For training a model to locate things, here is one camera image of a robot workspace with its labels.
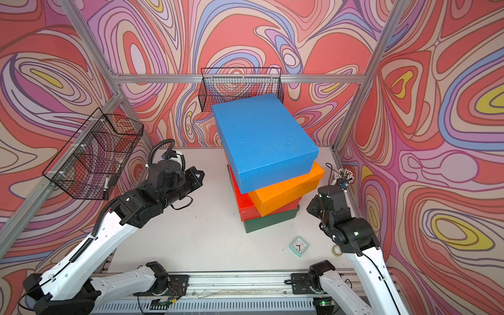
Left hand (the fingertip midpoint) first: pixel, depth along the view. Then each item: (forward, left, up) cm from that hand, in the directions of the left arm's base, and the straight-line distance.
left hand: (209, 172), depth 66 cm
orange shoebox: (-7, -26, +1) cm, 27 cm away
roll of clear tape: (-16, -50, -33) cm, 62 cm away
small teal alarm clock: (-15, -34, -31) cm, 48 cm away
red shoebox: (-8, -13, -11) cm, 19 cm away
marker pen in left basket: (-4, +39, -8) cm, 40 cm away
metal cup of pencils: (+10, -55, -15) cm, 58 cm away
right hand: (-7, -38, -10) cm, 40 cm away
